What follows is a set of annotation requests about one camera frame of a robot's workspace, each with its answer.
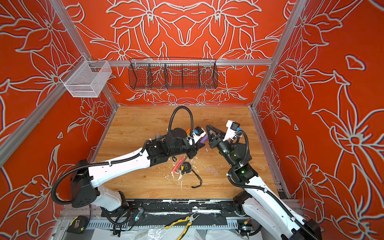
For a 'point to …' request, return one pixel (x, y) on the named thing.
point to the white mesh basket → (86, 79)
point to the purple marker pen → (204, 139)
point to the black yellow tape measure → (78, 224)
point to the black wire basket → (168, 73)
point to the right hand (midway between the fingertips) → (203, 128)
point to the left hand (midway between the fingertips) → (203, 139)
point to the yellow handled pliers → (190, 218)
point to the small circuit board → (245, 226)
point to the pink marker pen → (177, 165)
